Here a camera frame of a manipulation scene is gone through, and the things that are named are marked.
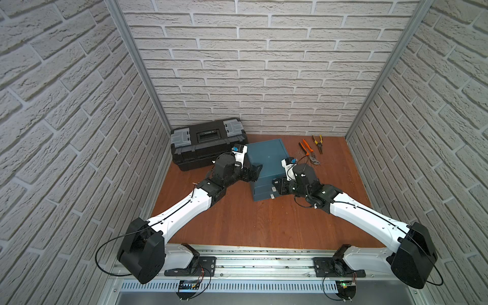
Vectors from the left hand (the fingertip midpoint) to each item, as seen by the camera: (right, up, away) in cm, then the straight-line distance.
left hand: (256, 161), depth 78 cm
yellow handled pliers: (+41, +9, +39) cm, 57 cm away
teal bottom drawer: (+4, -18, +11) cm, 21 cm away
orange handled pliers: (+33, +3, +32) cm, 46 cm away
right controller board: (+34, -48, -9) cm, 60 cm away
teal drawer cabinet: (+6, +3, +5) cm, 9 cm away
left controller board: (-27, -49, -7) cm, 56 cm away
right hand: (+8, -9, +1) cm, 12 cm away
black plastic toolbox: (-29, +7, +14) cm, 33 cm away
